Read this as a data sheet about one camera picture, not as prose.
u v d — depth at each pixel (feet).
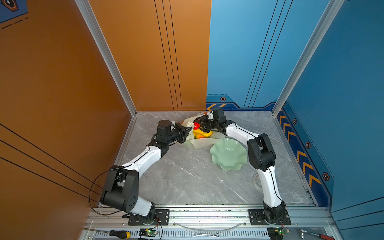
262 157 1.91
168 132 2.27
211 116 2.78
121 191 1.42
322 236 2.27
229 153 3.23
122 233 2.24
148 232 2.31
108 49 2.81
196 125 3.00
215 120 2.60
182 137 2.49
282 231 2.29
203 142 3.08
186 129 2.64
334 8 2.29
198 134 3.23
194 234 2.28
